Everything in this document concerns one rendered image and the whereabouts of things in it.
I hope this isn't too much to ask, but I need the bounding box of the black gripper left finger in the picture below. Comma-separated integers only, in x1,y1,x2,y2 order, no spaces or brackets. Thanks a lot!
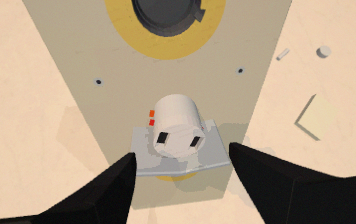
0,152,137,224

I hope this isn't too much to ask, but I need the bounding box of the grey short cylinder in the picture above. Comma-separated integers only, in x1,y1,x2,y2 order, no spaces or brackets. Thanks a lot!
316,46,332,58

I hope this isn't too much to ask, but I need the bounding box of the small grey cylinder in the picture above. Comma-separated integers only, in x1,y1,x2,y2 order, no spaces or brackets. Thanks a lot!
276,48,289,60

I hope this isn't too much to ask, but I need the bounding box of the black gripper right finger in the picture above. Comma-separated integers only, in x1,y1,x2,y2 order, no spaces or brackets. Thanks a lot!
229,142,356,224

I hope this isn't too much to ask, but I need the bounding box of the beige service panel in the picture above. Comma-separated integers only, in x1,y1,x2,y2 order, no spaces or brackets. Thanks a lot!
22,0,292,210

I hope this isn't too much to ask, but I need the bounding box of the white cylinder with two slots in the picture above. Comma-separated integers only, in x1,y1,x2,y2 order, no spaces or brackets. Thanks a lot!
149,94,205,158

